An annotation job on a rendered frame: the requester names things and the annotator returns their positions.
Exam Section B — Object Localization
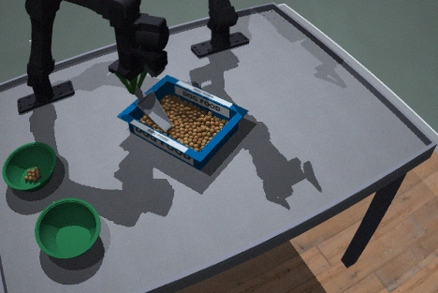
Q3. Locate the blue dog food box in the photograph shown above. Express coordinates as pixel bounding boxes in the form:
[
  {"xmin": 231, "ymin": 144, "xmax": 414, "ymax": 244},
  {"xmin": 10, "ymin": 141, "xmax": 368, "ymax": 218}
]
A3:
[{"xmin": 118, "ymin": 75, "xmax": 249, "ymax": 170}]

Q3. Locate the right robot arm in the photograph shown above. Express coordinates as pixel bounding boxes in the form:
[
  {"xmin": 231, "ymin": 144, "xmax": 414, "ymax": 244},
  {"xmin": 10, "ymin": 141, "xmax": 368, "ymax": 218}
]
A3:
[{"xmin": 17, "ymin": 0, "xmax": 169, "ymax": 114}]

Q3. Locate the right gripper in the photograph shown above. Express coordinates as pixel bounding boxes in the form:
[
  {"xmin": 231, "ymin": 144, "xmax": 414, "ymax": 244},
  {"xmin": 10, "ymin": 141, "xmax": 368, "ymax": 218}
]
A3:
[{"xmin": 109, "ymin": 45, "xmax": 147, "ymax": 95}]

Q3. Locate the green bowl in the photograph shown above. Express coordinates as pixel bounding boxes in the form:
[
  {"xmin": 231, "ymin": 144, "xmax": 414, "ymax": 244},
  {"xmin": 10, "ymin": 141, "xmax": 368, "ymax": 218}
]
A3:
[
  {"xmin": 2, "ymin": 142, "xmax": 57, "ymax": 192},
  {"xmin": 35, "ymin": 198, "xmax": 101, "ymax": 259}
]

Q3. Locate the grey table edge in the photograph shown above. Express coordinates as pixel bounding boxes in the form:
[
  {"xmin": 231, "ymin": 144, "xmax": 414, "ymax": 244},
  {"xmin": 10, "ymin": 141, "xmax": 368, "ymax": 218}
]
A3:
[{"xmin": 54, "ymin": 3, "xmax": 437, "ymax": 293}]

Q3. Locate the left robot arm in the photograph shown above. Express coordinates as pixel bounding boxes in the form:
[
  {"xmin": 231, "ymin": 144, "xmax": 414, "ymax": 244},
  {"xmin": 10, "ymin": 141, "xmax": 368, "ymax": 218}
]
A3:
[{"xmin": 191, "ymin": 0, "xmax": 249, "ymax": 58}]

